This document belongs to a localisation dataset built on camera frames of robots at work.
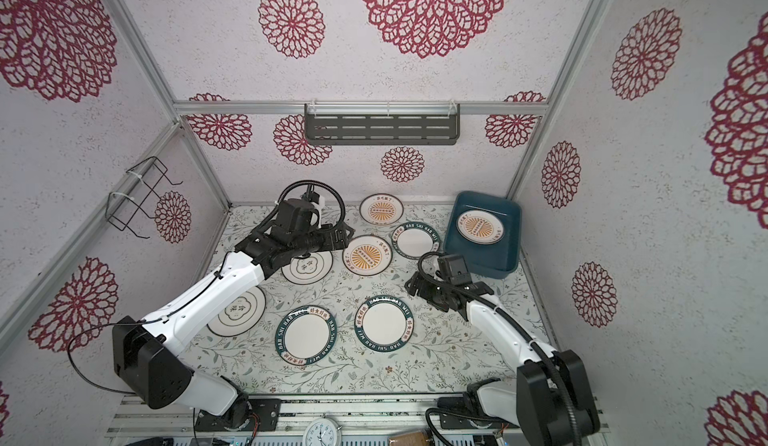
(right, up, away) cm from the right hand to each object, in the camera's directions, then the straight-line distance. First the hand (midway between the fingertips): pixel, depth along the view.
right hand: (415, 285), depth 86 cm
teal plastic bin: (+32, +5, +22) cm, 39 cm away
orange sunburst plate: (-15, +7, +20) cm, 26 cm away
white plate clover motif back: (-34, +3, +14) cm, 37 cm away
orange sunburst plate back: (-10, +24, +35) cm, 44 cm away
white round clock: (-23, -31, -17) cm, 42 cm away
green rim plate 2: (-32, -15, +2) cm, 35 cm away
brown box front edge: (0, -32, -18) cm, 36 cm away
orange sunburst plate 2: (+28, +17, +27) cm, 42 cm away
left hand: (-21, +14, -6) cm, 26 cm away
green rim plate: (+2, +12, +24) cm, 27 cm away
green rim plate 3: (-9, -12, +3) cm, 15 cm away
